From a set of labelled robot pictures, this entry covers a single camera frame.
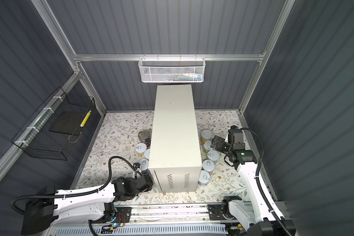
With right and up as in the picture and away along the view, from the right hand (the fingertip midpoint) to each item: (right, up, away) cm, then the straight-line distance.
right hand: (221, 143), depth 79 cm
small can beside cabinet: (-43, -8, +11) cm, 45 cm away
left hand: (-41, -22, +3) cm, 47 cm away
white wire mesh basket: (-29, +51, +33) cm, 68 cm away
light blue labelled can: (-44, -13, +7) cm, 46 cm away
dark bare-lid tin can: (-46, +2, +15) cm, 48 cm away
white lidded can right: (-2, -9, +10) cm, 13 cm away
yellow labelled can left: (-48, -5, +14) cm, 50 cm away
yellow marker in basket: (-74, +13, 0) cm, 75 cm away
